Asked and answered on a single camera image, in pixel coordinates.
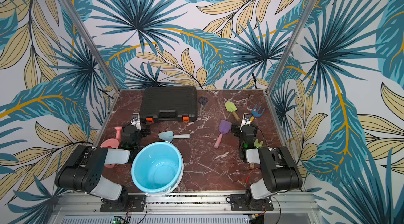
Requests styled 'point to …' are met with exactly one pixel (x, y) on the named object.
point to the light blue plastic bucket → (157, 169)
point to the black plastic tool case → (163, 103)
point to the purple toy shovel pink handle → (224, 127)
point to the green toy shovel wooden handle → (231, 107)
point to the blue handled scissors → (202, 100)
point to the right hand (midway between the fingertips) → (245, 121)
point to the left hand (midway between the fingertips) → (139, 122)
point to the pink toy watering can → (112, 143)
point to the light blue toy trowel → (169, 135)
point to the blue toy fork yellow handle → (255, 113)
